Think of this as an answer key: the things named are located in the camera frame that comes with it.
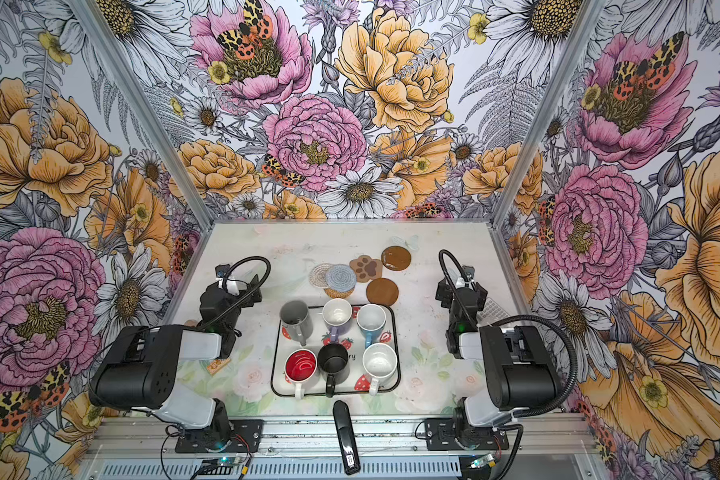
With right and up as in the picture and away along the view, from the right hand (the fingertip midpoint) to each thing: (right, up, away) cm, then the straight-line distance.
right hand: (459, 287), depth 93 cm
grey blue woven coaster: (-38, +2, +9) cm, 39 cm away
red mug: (-47, -20, -10) cm, 52 cm away
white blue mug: (-27, -9, -3) cm, 29 cm away
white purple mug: (-38, -8, 0) cm, 38 cm away
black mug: (-38, -20, -9) cm, 44 cm away
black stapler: (-33, -32, -23) cm, 51 cm away
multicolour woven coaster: (-46, +3, +12) cm, 47 cm away
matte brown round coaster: (-23, -2, +7) cm, 24 cm away
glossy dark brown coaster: (-18, +8, +16) cm, 26 cm away
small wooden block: (-71, -20, -8) cm, 74 cm away
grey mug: (-50, -10, -2) cm, 51 cm away
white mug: (-25, -20, -8) cm, 33 cm away
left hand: (-66, +1, 0) cm, 66 cm away
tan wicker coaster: (-38, -3, +6) cm, 39 cm away
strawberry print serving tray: (-33, -16, -3) cm, 37 cm away
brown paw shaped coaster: (-29, +5, +15) cm, 33 cm away
